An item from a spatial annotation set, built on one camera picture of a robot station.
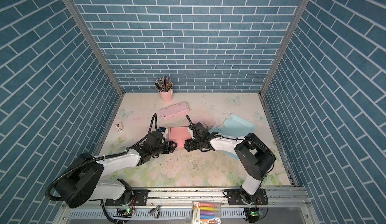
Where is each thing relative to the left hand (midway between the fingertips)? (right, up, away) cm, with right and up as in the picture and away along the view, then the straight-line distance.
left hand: (175, 145), depth 88 cm
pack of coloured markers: (+18, -26, -19) cm, 37 cm away
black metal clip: (-5, -26, -19) cm, 32 cm away
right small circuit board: (+40, -28, -18) cm, 52 cm away
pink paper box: (+1, +5, +7) cm, 9 cm away
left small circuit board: (-20, -28, -17) cm, 39 cm away
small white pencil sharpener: (-39, +9, +10) cm, 41 cm away
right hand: (+7, +1, +1) cm, 7 cm away
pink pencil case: (-4, +20, +20) cm, 29 cm away
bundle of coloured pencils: (-12, +40, +20) cm, 46 cm away
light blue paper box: (+39, +9, +14) cm, 43 cm away
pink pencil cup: (-10, +31, +23) cm, 40 cm away
